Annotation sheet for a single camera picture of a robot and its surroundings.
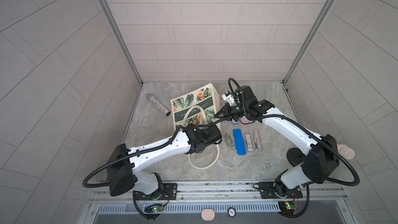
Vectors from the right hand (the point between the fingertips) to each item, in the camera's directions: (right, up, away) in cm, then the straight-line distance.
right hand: (215, 116), depth 74 cm
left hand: (-11, -10, +4) cm, 16 cm away
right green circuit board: (+32, -40, -6) cm, 52 cm away
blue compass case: (+15, -17, +13) cm, 26 cm away
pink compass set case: (+12, 0, -11) cm, 16 cm away
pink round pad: (-4, -40, -9) cm, 41 cm away
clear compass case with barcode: (+20, -16, +11) cm, 28 cm away
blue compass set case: (+8, -2, -4) cm, 10 cm away
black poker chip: (+7, -41, -7) cm, 42 cm away
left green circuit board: (-26, -38, -8) cm, 47 cm away
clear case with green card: (+9, -16, +13) cm, 23 cm away
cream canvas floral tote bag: (-9, +3, +10) cm, 14 cm away
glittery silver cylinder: (-34, +3, +25) cm, 42 cm away
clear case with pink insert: (+25, -16, +13) cm, 32 cm away
